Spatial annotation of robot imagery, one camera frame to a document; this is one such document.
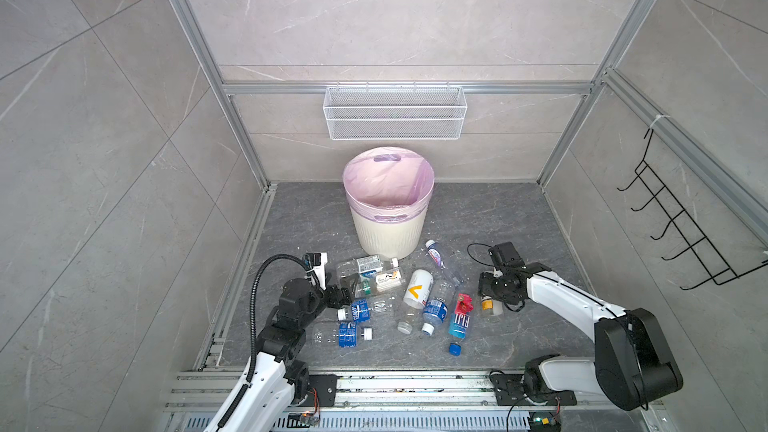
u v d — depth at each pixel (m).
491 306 0.84
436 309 0.82
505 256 0.71
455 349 0.78
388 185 0.98
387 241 0.87
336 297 0.69
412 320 0.84
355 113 1.00
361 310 0.81
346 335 0.76
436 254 0.93
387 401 0.73
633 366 0.41
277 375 0.53
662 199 0.73
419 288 0.86
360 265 0.90
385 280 0.88
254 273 0.95
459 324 0.78
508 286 0.65
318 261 0.69
